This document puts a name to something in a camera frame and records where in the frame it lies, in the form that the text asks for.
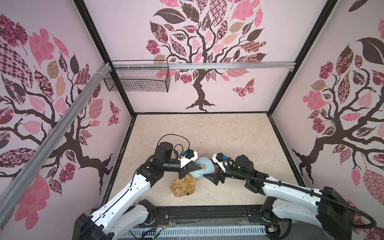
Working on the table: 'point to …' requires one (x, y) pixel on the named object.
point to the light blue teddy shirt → (209, 168)
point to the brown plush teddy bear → (186, 186)
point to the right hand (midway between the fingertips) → (207, 165)
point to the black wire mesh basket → (138, 76)
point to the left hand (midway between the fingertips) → (199, 168)
